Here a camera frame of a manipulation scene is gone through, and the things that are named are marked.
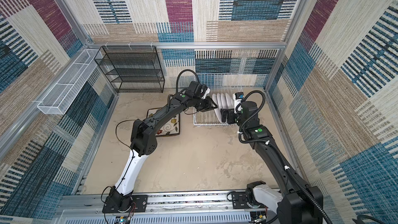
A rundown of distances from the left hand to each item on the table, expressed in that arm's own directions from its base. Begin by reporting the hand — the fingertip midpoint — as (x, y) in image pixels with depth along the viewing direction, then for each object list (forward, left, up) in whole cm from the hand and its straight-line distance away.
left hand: (217, 106), depth 90 cm
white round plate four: (-10, -5, +17) cm, 20 cm away
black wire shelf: (+34, +57, +2) cm, 67 cm away
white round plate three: (+5, -7, -1) cm, 9 cm away
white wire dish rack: (+33, -7, -12) cm, 36 cm away
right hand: (-7, -6, +6) cm, 11 cm away
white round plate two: (+3, -1, +2) cm, 3 cm away
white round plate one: (-1, 0, -2) cm, 2 cm away
